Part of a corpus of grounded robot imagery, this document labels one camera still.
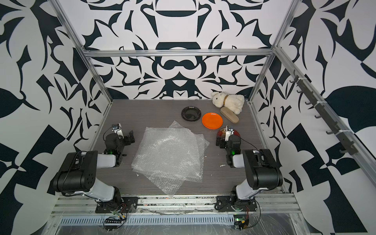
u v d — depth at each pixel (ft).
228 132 2.78
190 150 2.95
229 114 3.55
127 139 2.77
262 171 1.51
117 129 2.65
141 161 2.85
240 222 2.34
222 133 3.29
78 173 1.49
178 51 3.02
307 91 2.10
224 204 2.43
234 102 3.51
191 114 4.45
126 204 2.42
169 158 2.93
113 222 2.39
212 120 3.51
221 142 2.84
